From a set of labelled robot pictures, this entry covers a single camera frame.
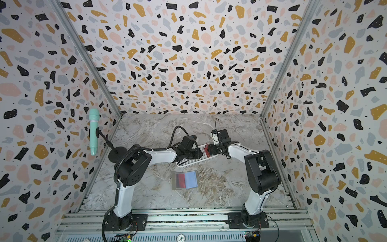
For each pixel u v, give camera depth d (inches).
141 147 21.3
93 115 29.5
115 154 37.3
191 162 34.6
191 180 34.6
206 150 38.4
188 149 32.0
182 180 34.3
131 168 20.6
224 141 30.0
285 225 29.2
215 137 35.1
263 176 19.2
